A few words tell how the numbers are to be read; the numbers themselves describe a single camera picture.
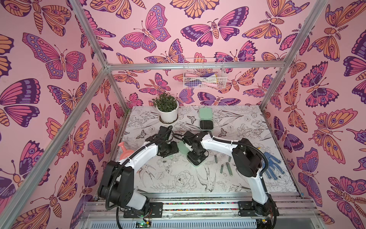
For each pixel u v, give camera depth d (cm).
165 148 74
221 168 88
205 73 95
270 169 86
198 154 80
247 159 53
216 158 92
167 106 100
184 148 90
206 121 109
